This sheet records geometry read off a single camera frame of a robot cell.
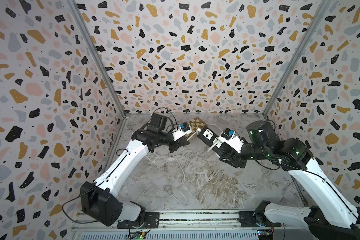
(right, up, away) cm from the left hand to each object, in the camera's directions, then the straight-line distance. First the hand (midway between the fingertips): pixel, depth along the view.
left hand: (188, 140), depth 73 cm
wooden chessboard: (+6, +10, +40) cm, 41 cm away
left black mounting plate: (-18, -39, 0) cm, 43 cm away
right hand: (+15, -4, -12) cm, 19 cm away
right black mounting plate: (+29, -39, 0) cm, 48 cm away
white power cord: (-9, -28, +10) cm, 31 cm away
